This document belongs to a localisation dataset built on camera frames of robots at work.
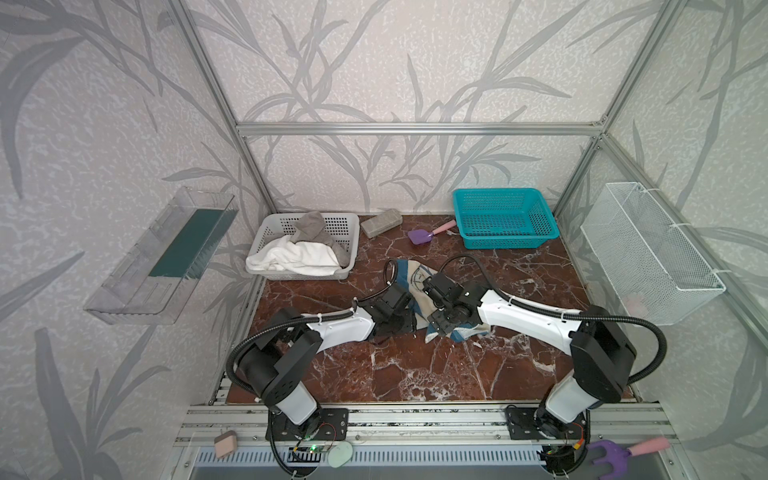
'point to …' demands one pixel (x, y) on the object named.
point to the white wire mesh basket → (656, 271)
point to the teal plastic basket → (504, 218)
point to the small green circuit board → (312, 448)
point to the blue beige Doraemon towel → (414, 275)
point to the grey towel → (311, 227)
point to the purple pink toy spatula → (421, 236)
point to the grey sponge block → (382, 223)
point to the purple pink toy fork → (616, 456)
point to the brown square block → (225, 443)
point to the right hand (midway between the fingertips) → (446, 305)
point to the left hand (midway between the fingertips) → (414, 315)
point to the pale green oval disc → (339, 454)
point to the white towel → (307, 259)
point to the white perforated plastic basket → (270, 227)
